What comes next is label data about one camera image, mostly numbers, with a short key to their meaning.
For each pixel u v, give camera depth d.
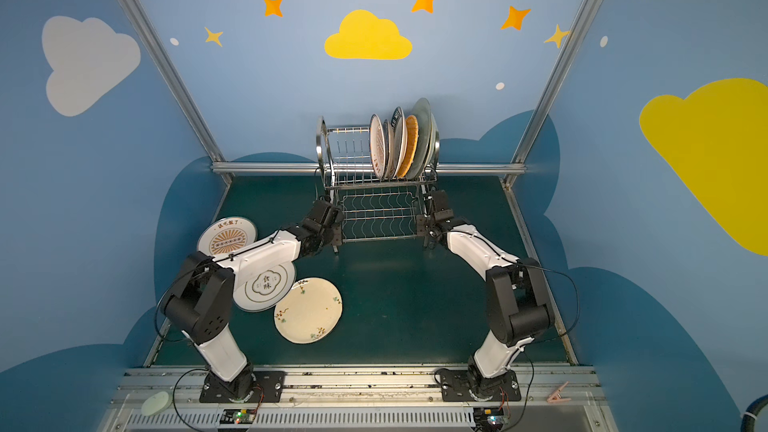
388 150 0.72
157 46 0.83
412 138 0.76
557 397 0.73
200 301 0.47
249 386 0.69
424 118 0.77
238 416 0.71
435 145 0.78
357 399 0.73
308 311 0.87
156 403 0.70
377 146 0.89
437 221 0.73
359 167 1.11
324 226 0.73
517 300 0.47
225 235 1.04
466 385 0.74
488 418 0.71
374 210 1.08
